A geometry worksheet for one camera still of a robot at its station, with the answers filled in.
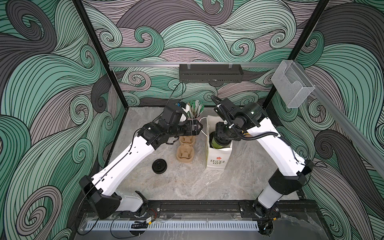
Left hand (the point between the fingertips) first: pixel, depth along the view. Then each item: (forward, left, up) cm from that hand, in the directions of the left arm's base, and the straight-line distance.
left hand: (198, 125), depth 68 cm
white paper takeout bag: (-8, -11, -17) cm, 22 cm away
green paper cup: (-4, -8, -9) cm, 13 cm away
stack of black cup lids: (-8, +21, -31) cm, 38 cm away
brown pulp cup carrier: (+2, +6, -30) cm, 30 cm away
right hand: (-3, -11, -4) cm, 12 cm away
